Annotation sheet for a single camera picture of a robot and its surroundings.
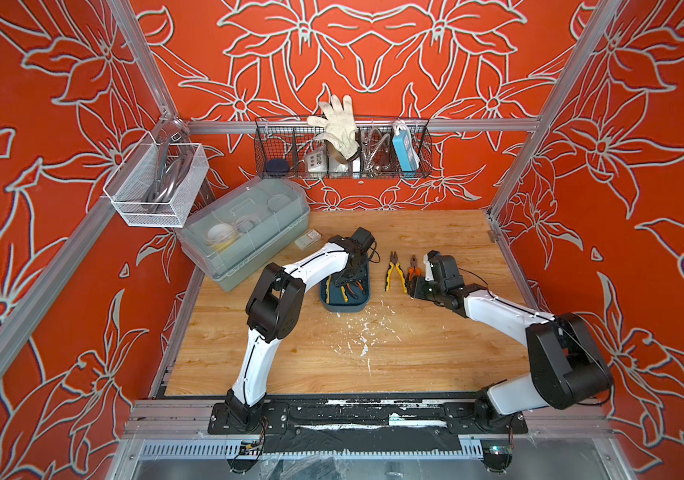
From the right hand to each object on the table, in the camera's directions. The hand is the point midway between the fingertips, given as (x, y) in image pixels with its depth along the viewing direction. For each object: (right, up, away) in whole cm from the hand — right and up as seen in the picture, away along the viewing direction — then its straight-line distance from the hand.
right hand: (406, 284), depth 91 cm
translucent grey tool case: (-55, +16, -1) cm, 57 cm away
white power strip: (-29, +39, +3) cm, 48 cm away
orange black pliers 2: (-17, -3, +3) cm, 18 cm away
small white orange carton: (-33, +14, +19) cm, 41 cm away
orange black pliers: (+4, +3, +9) cm, 10 cm away
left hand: (-16, +2, +5) cm, 17 cm away
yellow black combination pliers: (-1, +6, +11) cm, 13 cm away
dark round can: (-42, +39, +6) cm, 58 cm away
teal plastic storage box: (-22, -7, +1) cm, 23 cm away
